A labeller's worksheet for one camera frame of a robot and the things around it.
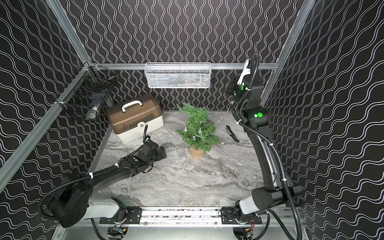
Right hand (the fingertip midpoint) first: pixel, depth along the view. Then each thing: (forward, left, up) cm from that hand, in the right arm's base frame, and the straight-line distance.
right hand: (235, 74), depth 63 cm
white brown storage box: (+3, +58, -31) cm, 65 cm away
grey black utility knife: (+8, -8, -50) cm, 51 cm away
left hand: (-12, +38, -41) cm, 57 cm away
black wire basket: (+15, +85, -23) cm, 90 cm away
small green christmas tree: (-13, +16, -25) cm, 32 cm away
